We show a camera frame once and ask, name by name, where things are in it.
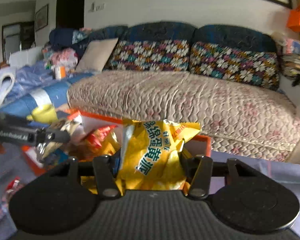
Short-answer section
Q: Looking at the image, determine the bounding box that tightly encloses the right floral cushion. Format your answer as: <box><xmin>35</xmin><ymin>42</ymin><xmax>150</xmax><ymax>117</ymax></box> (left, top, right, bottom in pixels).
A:
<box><xmin>189</xmin><ymin>42</ymin><xmax>280</xmax><ymax>90</ymax></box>

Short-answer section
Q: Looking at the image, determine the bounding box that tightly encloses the floral cushion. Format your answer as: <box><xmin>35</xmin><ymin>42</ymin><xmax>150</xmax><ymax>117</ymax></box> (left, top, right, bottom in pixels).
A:
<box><xmin>105</xmin><ymin>40</ymin><xmax>190</xmax><ymax>72</ymax></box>
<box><xmin>189</xmin><ymin>42</ymin><xmax>280</xmax><ymax>90</ymax></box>

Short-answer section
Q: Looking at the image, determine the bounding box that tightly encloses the green mug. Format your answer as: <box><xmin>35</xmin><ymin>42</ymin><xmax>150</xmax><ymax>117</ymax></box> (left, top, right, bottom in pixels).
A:
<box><xmin>26</xmin><ymin>104</ymin><xmax>58</xmax><ymax>124</ymax></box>

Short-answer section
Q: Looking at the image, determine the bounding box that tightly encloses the silver orange snack packet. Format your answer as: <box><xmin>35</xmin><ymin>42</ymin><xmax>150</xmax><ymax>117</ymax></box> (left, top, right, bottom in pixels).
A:
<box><xmin>35</xmin><ymin>116</ymin><xmax>82</xmax><ymax>163</ymax></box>

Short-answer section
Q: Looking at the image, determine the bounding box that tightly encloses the blue striped rolled blanket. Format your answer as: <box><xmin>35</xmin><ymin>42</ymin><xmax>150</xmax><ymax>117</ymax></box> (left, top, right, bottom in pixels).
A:
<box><xmin>0</xmin><ymin>73</ymin><xmax>93</xmax><ymax>117</ymax></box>

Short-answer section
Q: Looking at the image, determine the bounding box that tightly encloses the quilted pink sofa cover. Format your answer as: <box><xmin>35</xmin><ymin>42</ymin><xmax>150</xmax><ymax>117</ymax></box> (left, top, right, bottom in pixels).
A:
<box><xmin>67</xmin><ymin>70</ymin><xmax>300</xmax><ymax>164</ymax></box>

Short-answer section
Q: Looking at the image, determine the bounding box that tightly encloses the white folded cloth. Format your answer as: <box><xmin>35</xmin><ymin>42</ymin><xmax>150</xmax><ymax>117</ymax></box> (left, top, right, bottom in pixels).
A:
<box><xmin>0</xmin><ymin>67</ymin><xmax>16</xmax><ymax>106</ymax></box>

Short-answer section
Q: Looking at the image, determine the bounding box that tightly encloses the stack of books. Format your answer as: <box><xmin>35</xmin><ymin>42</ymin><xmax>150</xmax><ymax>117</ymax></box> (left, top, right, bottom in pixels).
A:
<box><xmin>280</xmin><ymin>38</ymin><xmax>300</xmax><ymax>77</ymax></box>

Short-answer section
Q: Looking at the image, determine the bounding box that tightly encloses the left floral cushion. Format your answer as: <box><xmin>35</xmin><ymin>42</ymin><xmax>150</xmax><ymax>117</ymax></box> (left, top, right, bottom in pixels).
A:
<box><xmin>105</xmin><ymin>40</ymin><xmax>190</xmax><ymax>72</ymax></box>

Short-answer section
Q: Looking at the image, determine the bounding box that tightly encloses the small orange white bottle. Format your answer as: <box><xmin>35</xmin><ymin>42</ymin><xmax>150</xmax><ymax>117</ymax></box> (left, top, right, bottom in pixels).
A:
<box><xmin>54</xmin><ymin>66</ymin><xmax>66</xmax><ymax>80</ymax></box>

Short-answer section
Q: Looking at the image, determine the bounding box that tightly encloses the orange cardboard box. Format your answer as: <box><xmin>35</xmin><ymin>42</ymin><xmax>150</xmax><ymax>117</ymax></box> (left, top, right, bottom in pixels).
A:
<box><xmin>21</xmin><ymin>108</ymin><xmax>212</xmax><ymax>177</ymax></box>

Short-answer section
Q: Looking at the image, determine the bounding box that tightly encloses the beige plain pillow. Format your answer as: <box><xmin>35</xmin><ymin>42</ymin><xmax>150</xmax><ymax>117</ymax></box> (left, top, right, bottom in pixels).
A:
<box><xmin>75</xmin><ymin>38</ymin><xmax>118</xmax><ymax>72</ymax></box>

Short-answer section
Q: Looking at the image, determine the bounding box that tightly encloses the yellow egg-yolk pie packet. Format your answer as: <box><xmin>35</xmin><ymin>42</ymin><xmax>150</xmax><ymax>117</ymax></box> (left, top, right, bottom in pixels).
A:
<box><xmin>115</xmin><ymin>119</ymin><xmax>200</xmax><ymax>194</ymax></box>

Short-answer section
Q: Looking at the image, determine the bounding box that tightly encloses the orange paper bag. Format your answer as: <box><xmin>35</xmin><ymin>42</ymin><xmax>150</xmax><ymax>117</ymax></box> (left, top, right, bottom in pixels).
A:
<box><xmin>287</xmin><ymin>6</ymin><xmax>300</xmax><ymax>33</ymax></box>

